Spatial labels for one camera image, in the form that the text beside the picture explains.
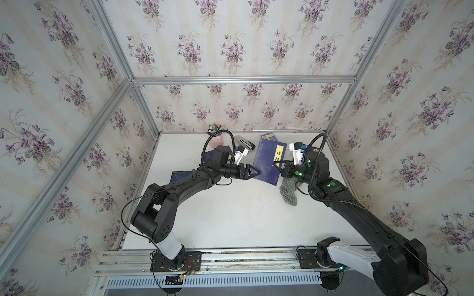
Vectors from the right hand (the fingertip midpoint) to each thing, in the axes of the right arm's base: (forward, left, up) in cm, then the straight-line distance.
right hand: (277, 163), depth 76 cm
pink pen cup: (+26, +30, -15) cm, 42 cm away
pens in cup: (+33, +32, -12) cm, 47 cm away
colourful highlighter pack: (+38, -3, -23) cm, 44 cm away
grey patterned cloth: (0, -9, -22) cm, 24 cm away
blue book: (+5, +3, +2) cm, 6 cm away
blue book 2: (+6, +49, -20) cm, 54 cm away
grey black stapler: (+32, +14, -22) cm, 41 cm away
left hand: (-1, +9, -6) cm, 11 cm away
